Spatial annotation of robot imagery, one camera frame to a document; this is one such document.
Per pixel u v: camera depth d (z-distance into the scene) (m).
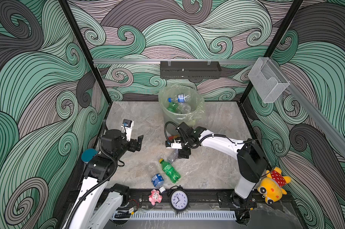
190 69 0.97
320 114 0.60
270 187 0.71
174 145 0.74
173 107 1.00
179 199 0.71
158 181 0.74
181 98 0.92
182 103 0.95
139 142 0.62
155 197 0.71
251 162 0.45
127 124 0.58
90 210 0.39
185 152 0.74
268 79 0.78
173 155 0.88
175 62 0.92
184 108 0.88
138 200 0.73
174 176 0.77
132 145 0.60
